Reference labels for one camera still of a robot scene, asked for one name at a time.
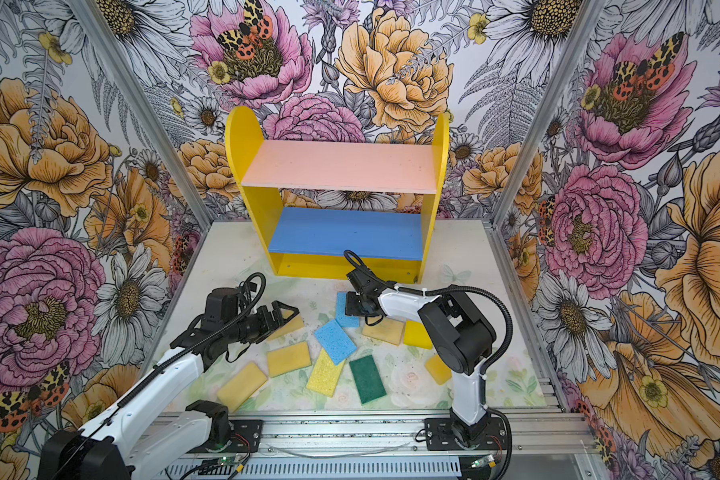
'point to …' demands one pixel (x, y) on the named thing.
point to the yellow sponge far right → (438, 370)
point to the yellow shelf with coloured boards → (314, 202)
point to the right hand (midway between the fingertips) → (353, 315)
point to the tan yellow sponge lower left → (242, 386)
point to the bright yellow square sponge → (415, 334)
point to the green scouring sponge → (366, 378)
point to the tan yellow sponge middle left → (288, 358)
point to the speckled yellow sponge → (325, 374)
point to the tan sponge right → (387, 330)
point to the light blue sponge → (345, 321)
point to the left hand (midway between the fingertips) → (289, 326)
